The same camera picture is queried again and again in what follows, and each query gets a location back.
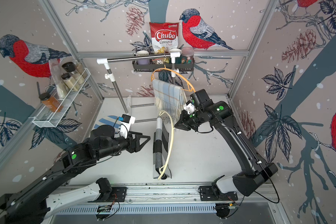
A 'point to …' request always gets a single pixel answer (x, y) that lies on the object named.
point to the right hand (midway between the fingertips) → (174, 124)
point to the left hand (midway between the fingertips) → (149, 134)
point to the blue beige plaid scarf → (169, 99)
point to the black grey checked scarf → (161, 142)
